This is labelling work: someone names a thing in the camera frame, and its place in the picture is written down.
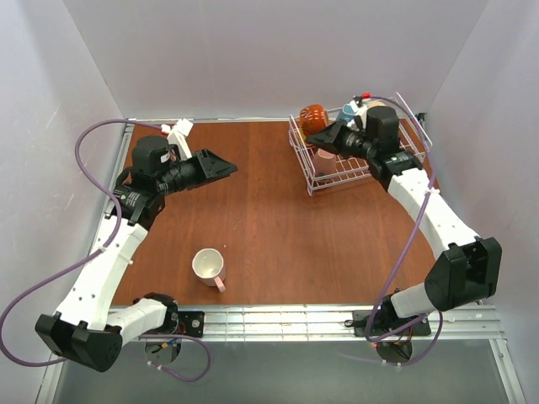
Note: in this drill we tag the white mug pink handle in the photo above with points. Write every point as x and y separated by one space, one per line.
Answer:
209 267

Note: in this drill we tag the blue mug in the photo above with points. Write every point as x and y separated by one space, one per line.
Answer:
347 113

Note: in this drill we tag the white wire dish rack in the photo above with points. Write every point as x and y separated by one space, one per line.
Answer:
410 131

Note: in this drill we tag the beige round mug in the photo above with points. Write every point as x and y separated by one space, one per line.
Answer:
375 103

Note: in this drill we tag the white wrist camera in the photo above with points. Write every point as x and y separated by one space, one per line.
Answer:
362 103
177 135

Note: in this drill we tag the yellow textured cup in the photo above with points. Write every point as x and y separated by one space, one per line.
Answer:
304 137

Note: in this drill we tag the white mug brown dots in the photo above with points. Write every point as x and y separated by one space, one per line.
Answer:
324 163

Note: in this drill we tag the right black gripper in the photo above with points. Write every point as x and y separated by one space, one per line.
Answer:
337 137

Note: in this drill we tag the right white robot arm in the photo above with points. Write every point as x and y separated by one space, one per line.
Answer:
466 265

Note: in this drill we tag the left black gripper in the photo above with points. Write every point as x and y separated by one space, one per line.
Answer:
200 166

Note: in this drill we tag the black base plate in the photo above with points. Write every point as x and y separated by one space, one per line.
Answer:
190 323
383 323

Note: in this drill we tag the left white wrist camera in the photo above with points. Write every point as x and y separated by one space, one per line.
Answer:
177 135

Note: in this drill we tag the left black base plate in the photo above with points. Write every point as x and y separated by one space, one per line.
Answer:
190 323

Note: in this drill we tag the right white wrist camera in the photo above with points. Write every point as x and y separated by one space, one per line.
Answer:
362 103

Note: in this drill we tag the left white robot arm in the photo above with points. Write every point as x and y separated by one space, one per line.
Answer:
82 329

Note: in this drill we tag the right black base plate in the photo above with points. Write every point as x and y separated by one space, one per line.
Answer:
383 323

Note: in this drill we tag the brown black mug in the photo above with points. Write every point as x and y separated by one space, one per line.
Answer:
313 119

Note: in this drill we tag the aluminium frame rail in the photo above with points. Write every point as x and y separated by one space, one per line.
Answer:
273 322

